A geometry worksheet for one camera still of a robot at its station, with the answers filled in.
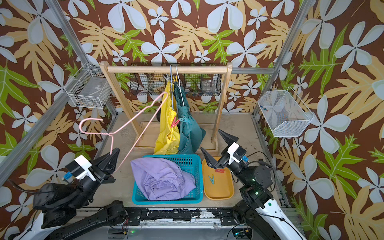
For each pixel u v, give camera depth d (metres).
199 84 0.99
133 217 0.74
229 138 0.54
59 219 0.42
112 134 0.43
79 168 0.37
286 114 0.84
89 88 0.88
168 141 0.65
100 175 0.43
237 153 0.42
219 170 0.88
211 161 0.49
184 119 0.60
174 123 0.63
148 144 1.11
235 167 0.50
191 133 0.63
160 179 0.76
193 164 0.90
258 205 0.47
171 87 0.72
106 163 0.45
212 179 0.86
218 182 0.85
